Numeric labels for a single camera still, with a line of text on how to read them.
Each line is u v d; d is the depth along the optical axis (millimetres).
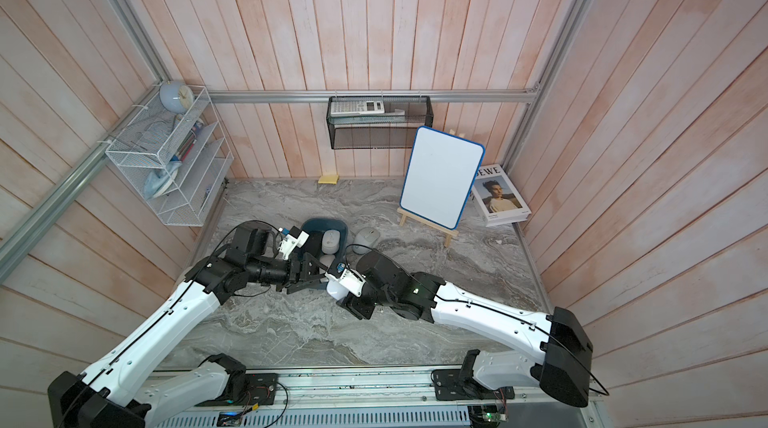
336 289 705
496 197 1103
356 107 903
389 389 746
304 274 621
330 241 981
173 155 753
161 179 809
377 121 880
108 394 381
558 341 408
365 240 991
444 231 957
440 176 837
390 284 544
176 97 804
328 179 1215
